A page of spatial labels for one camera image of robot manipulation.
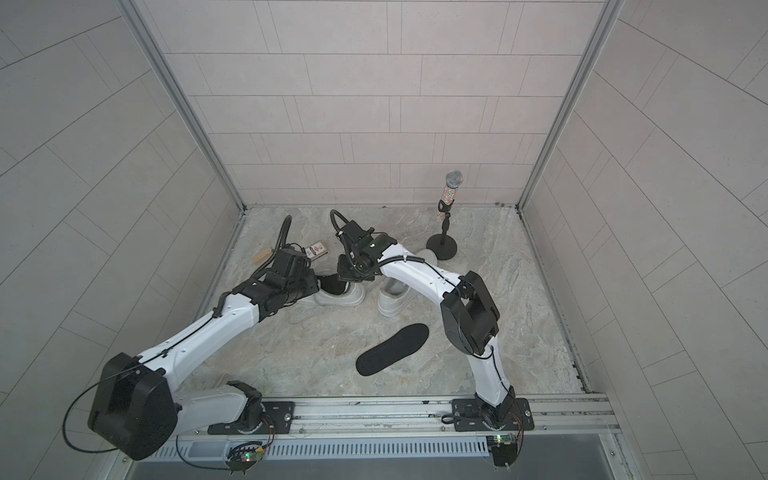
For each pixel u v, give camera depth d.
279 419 0.71
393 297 0.82
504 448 0.66
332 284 0.82
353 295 0.82
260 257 1.00
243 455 0.65
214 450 0.69
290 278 0.63
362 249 0.63
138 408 0.39
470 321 0.49
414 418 0.72
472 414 0.71
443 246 1.01
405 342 0.83
